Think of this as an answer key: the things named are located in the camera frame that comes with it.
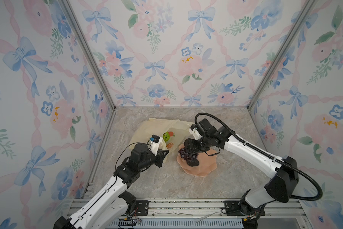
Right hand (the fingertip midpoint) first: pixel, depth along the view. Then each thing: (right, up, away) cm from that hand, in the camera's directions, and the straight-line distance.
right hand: (190, 149), depth 78 cm
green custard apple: (-14, +5, +17) cm, 22 cm away
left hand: (-11, -1, -3) cm, 12 cm away
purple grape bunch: (-2, -5, +6) cm, 8 cm away
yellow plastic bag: (-9, +7, +26) cm, 28 cm away
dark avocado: (+3, -9, +8) cm, 12 cm away
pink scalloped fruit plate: (+12, -11, +9) cm, 18 cm away
